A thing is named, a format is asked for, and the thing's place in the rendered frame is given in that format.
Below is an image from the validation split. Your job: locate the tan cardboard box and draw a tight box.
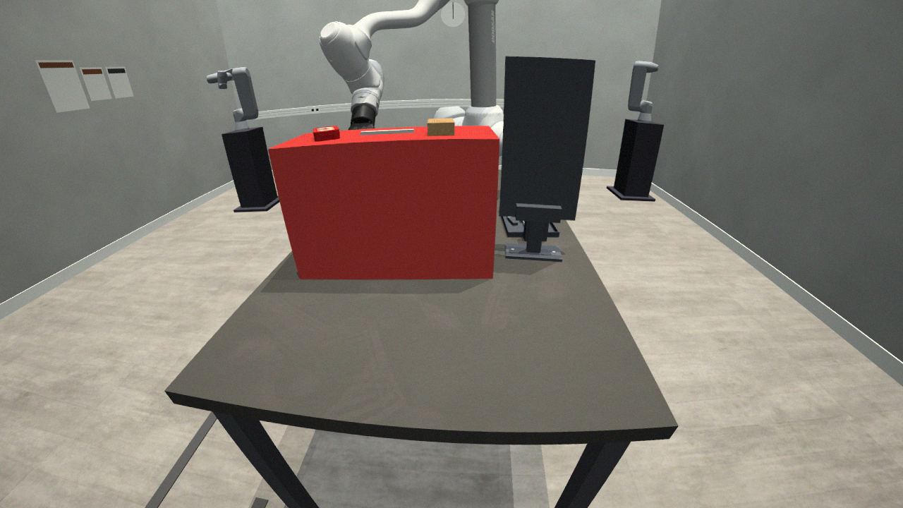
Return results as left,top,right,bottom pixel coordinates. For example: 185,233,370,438
428,119,455,136

